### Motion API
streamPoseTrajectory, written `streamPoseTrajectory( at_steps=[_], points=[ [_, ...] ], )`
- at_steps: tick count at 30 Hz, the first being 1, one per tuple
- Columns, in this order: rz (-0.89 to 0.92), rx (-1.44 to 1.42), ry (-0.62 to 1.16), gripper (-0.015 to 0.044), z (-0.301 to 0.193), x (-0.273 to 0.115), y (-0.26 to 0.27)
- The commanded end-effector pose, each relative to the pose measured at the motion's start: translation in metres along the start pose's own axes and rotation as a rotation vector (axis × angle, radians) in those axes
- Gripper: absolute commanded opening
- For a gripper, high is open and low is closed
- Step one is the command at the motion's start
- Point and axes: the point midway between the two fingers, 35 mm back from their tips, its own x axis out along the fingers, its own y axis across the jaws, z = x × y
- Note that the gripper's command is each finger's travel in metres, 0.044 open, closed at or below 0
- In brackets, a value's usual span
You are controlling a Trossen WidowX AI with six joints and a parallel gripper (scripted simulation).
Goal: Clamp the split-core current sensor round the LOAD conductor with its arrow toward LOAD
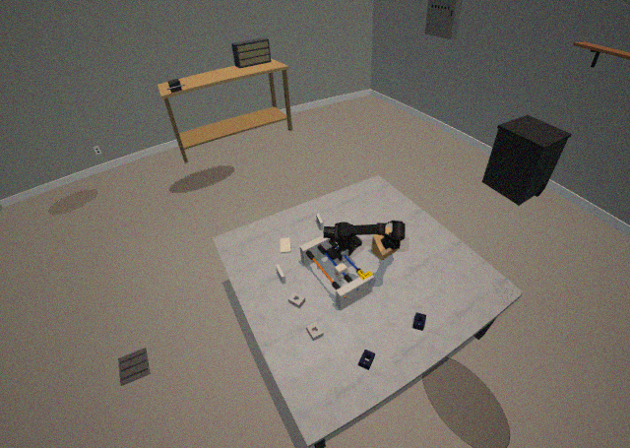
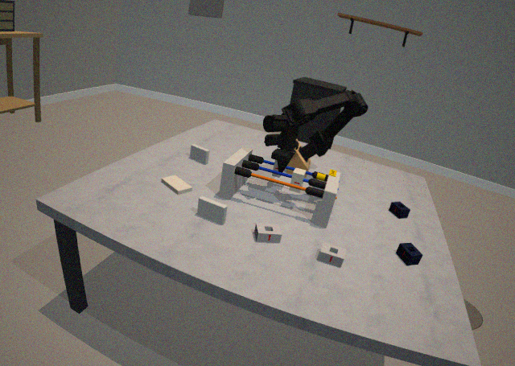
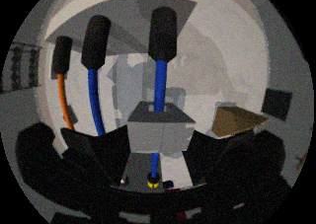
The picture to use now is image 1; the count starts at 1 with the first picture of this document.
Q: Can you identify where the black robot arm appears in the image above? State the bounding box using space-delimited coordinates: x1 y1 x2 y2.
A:
323 221 406 249

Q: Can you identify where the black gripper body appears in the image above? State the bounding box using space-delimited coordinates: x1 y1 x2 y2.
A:
327 236 362 260

